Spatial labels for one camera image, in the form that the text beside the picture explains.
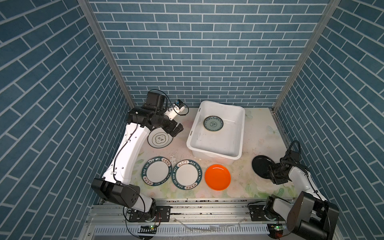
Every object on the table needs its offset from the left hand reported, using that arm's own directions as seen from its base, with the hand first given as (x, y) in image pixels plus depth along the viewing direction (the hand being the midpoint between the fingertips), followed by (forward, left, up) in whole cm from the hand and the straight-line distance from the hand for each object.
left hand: (175, 121), depth 73 cm
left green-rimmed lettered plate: (-13, +13, -30) cm, 35 cm away
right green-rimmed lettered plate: (-15, -5, -32) cm, 36 cm away
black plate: (-13, -50, -26) cm, 58 cm away
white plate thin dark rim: (+10, +15, -29) cm, 35 cm away
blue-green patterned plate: (+23, -23, -29) cm, 44 cm away
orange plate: (-17, -23, -30) cm, 41 cm away
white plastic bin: (+3, -28, -30) cm, 41 cm away
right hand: (-15, -52, -27) cm, 61 cm away
